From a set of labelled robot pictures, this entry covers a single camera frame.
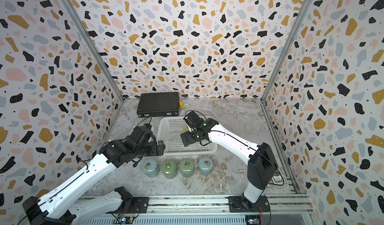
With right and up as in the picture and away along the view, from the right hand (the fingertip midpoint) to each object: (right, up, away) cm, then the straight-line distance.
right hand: (190, 137), depth 82 cm
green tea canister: (-11, -16, -4) cm, 20 cm away
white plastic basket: (-15, +2, +18) cm, 24 cm away
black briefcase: (-27, +20, +31) cm, 46 cm away
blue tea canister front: (+9, -14, -4) cm, 17 cm away
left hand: (-15, -3, -8) cm, 17 cm away
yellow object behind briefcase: (-9, +20, +34) cm, 40 cm away
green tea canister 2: (-1, -15, -4) cm, 16 cm away
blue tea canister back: (-20, -15, -5) cm, 26 cm away
